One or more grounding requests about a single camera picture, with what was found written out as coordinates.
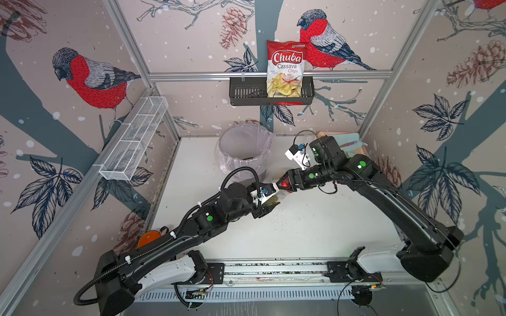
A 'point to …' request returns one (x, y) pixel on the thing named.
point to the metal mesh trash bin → (244, 145)
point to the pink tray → (325, 133)
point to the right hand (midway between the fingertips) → (282, 184)
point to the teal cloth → (349, 142)
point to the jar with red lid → (279, 185)
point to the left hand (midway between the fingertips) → (275, 189)
